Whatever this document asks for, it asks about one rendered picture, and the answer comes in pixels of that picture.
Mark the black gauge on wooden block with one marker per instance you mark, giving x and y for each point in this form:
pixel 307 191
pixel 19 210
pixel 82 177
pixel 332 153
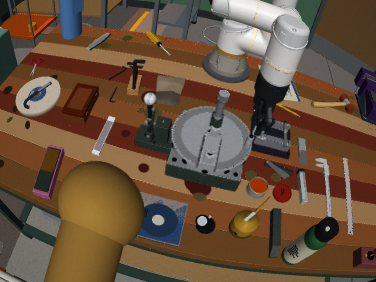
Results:
pixel 134 75

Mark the dark grey holder rest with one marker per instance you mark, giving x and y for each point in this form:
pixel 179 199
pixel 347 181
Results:
pixel 275 143

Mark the red scissors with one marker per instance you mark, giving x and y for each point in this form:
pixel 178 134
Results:
pixel 36 65

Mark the white steel ruler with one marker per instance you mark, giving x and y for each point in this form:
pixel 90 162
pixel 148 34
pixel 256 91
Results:
pixel 348 196

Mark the dark hook wrench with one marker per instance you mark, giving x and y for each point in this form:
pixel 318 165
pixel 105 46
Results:
pixel 37 92

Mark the brown cardboard block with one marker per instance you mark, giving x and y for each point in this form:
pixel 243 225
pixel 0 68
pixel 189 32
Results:
pixel 170 88

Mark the wooden hammer with red head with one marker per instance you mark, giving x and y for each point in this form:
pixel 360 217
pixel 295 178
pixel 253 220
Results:
pixel 330 104

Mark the yellow screwdriver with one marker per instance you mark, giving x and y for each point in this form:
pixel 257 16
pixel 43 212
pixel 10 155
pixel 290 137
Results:
pixel 154 37

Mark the blue disc on grey mat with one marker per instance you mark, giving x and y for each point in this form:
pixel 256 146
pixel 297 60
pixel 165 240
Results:
pixel 165 221

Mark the grey tin with orange paste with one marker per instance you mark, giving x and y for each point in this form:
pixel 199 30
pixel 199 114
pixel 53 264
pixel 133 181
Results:
pixel 257 187

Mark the purple vise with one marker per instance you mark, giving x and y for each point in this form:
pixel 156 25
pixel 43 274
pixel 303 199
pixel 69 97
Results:
pixel 366 95

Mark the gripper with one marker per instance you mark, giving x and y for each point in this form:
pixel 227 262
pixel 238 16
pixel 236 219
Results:
pixel 270 90

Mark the blue cylinder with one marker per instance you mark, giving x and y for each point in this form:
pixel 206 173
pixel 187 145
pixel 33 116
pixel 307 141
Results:
pixel 70 18

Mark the grey file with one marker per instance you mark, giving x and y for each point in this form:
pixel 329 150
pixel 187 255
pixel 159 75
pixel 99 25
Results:
pixel 98 41

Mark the brown wooden box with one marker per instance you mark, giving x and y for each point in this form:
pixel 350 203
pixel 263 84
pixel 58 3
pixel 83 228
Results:
pixel 80 101

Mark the red round cap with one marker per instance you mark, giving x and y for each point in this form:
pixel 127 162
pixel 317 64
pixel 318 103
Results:
pixel 282 193

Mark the dark green stone block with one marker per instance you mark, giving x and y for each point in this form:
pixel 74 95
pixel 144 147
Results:
pixel 275 233

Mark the yellow pencil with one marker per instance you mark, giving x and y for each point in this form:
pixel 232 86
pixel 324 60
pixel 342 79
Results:
pixel 288 110

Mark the dark green dresser base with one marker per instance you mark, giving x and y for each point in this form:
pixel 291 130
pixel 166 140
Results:
pixel 203 175

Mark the blue and white set square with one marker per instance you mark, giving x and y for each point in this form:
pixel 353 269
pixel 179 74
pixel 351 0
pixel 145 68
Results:
pixel 293 93

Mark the black hex key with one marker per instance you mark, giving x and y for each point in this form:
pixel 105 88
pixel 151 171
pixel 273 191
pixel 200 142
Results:
pixel 114 95

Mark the grey feed knob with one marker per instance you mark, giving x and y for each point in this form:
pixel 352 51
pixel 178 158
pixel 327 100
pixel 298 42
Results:
pixel 220 103

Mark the dark grey wedge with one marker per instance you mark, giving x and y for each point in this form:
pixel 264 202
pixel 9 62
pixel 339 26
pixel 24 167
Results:
pixel 278 169

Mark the maroon box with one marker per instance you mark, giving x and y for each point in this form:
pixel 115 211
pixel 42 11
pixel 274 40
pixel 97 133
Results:
pixel 364 257

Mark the lever with white ball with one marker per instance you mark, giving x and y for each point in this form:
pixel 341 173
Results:
pixel 149 110

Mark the teal cabinet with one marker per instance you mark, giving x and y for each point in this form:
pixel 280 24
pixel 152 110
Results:
pixel 7 55

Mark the grey steel frame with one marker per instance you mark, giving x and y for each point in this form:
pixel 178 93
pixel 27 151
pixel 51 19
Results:
pixel 173 15

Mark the grey short bar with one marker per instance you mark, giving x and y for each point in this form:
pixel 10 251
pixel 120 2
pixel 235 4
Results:
pixel 302 151

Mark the green bottle with black cap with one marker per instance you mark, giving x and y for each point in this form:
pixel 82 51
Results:
pixel 306 241

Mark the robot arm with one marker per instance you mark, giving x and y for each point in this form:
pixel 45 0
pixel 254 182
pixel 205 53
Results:
pixel 283 36

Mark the grey thin diamond holder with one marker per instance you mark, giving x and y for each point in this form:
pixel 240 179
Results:
pixel 285 135

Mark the black round dial gauge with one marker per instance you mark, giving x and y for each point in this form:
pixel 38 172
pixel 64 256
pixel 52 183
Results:
pixel 205 225

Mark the white flat bar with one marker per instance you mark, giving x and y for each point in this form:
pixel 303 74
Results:
pixel 104 135

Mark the dark green lever bracket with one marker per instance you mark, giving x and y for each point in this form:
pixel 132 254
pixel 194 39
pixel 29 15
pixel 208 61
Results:
pixel 161 135

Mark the white short bar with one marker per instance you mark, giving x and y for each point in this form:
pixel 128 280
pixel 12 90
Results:
pixel 302 186

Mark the grey round index plate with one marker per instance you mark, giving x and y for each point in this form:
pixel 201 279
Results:
pixel 193 133

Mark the black scriber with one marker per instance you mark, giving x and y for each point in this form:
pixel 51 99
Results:
pixel 117 74

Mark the white grinding wheel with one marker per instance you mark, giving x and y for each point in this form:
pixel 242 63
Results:
pixel 48 98

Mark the pink edged sharpening stone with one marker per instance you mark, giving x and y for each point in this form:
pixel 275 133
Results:
pixel 48 171

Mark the orange table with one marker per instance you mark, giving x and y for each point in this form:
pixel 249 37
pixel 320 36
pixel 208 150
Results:
pixel 25 24

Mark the grey slide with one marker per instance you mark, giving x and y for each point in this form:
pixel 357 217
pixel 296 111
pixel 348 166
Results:
pixel 210 146

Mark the large yellow mallet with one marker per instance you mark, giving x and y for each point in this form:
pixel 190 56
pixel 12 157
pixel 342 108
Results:
pixel 96 213

